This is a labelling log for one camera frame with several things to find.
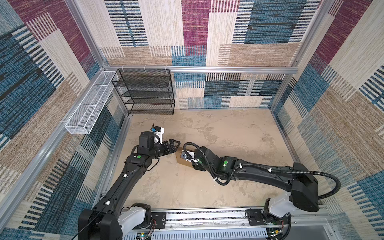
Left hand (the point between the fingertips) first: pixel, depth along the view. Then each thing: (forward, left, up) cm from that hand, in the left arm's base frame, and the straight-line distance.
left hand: (175, 142), depth 79 cm
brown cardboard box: (-7, -3, +4) cm, 9 cm away
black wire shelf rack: (+46, +25, -3) cm, 52 cm away
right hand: (-5, -12, -4) cm, 13 cm away
